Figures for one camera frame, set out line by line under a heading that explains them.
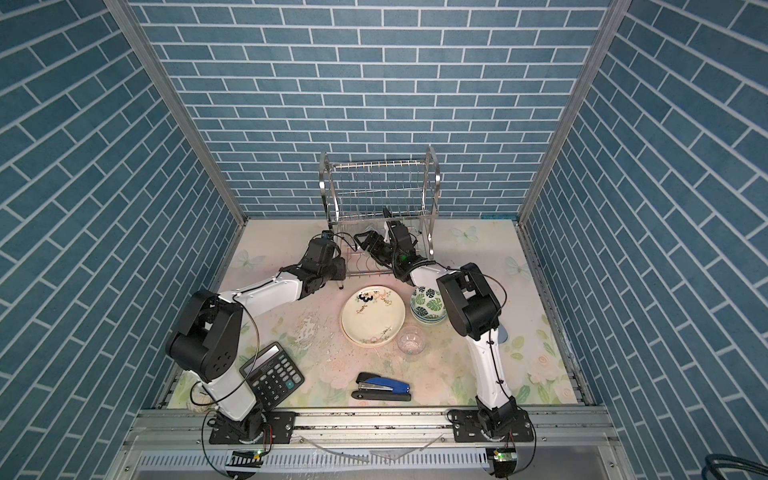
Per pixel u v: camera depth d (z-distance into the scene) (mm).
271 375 804
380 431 740
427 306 912
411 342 886
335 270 862
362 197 1125
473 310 569
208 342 472
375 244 887
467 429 735
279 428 740
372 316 908
